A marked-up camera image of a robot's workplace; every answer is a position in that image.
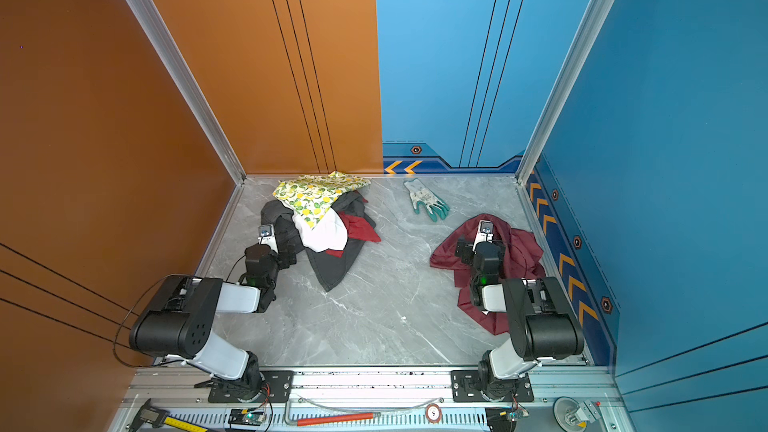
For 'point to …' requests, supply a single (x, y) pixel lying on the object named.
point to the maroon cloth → (522, 262)
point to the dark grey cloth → (329, 266)
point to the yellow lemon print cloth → (312, 196)
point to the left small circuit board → (246, 417)
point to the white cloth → (330, 232)
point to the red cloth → (358, 228)
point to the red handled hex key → (325, 420)
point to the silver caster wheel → (573, 416)
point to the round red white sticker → (433, 413)
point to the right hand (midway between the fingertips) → (476, 237)
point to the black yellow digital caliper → (158, 417)
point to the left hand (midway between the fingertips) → (275, 240)
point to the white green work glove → (419, 193)
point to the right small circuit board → (517, 412)
